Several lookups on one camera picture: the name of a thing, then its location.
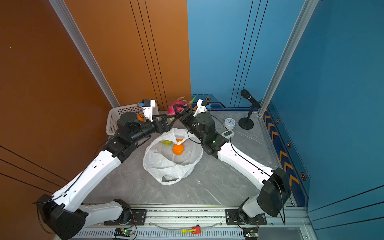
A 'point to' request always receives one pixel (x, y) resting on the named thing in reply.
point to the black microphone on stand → (247, 123)
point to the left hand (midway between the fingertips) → (172, 115)
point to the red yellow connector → (195, 230)
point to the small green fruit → (166, 142)
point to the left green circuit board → (123, 232)
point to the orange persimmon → (178, 149)
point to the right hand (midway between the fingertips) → (174, 109)
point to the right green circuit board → (250, 233)
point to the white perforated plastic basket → (114, 114)
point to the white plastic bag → (170, 156)
